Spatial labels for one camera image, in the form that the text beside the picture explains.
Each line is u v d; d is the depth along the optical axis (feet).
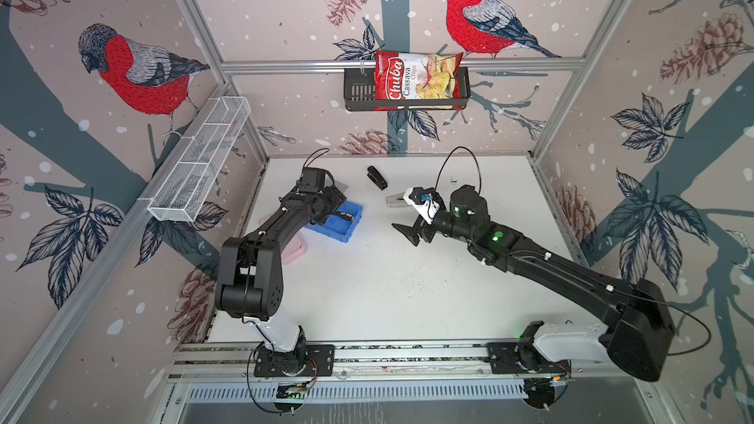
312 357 2.40
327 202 2.73
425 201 2.01
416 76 2.87
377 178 3.62
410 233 2.25
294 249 3.00
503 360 2.39
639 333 1.26
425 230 2.12
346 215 3.30
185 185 2.39
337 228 3.23
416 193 2.00
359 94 3.11
